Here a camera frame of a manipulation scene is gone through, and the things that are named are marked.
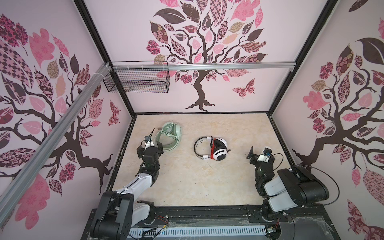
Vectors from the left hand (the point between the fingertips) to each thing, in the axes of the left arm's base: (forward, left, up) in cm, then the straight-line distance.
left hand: (150, 144), depth 87 cm
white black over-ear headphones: (0, -42, -4) cm, 42 cm away
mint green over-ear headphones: (+13, -9, -10) cm, 19 cm away
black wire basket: (+38, +10, +21) cm, 45 cm away
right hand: (-2, -66, 0) cm, 66 cm away
